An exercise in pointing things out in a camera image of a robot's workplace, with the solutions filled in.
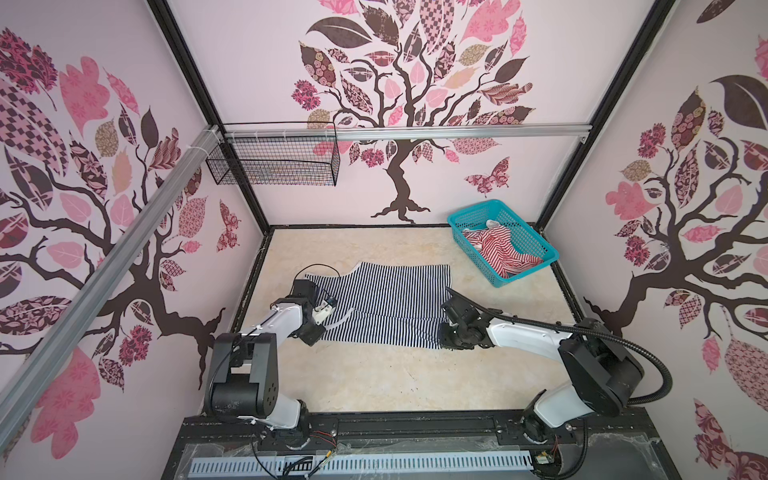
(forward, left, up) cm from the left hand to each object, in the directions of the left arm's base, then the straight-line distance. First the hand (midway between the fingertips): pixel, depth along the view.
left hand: (307, 334), depth 91 cm
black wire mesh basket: (+69, +20, +16) cm, 74 cm away
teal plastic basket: (+34, -76, +7) cm, 83 cm away
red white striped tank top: (+33, -65, +7) cm, 73 cm away
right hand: (-1, -41, 0) cm, 41 cm away
